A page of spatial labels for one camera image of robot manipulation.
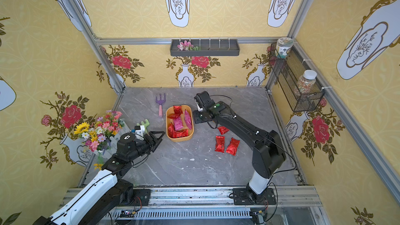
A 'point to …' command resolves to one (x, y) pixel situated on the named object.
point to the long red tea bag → (177, 111)
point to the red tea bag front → (173, 133)
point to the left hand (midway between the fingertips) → (159, 134)
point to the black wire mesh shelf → (288, 71)
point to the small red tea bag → (223, 129)
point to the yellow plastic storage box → (172, 133)
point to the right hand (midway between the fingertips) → (200, 113)
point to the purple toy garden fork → (161, 102)
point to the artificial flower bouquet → (97, 135)
